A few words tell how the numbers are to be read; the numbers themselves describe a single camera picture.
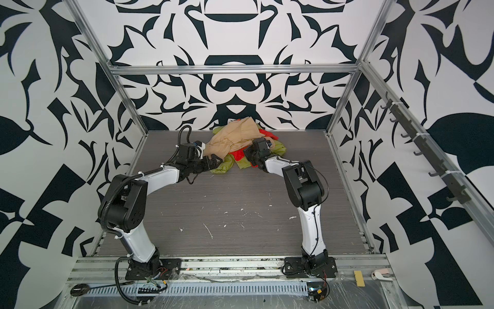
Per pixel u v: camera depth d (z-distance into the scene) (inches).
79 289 27.0
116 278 27.1
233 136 41.6
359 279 28.5
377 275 28.1
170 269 28.8
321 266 27.1
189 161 30.6
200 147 35.2
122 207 19.3
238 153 41.1
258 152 32.5
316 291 28.1
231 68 36.9
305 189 22.7
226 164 39.4
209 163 33.4
